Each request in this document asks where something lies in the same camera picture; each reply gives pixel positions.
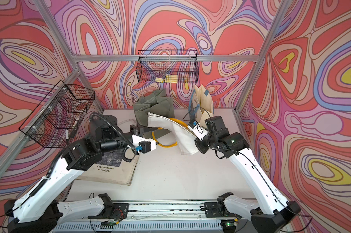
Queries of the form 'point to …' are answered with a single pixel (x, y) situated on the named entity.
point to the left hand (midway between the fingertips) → (157, 131)
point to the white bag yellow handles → (185, 138)
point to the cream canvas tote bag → (113, 168)
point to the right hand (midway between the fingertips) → (198, 143)
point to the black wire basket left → (54, 123)
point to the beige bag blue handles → (201, 105)
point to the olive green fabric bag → (155, 102)
